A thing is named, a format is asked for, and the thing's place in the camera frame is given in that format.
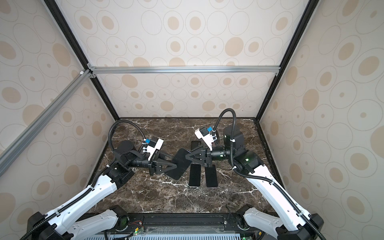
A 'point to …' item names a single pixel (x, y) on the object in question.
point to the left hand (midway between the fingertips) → (176, 168)
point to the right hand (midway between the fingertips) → (188, 158)
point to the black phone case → (195, 144)
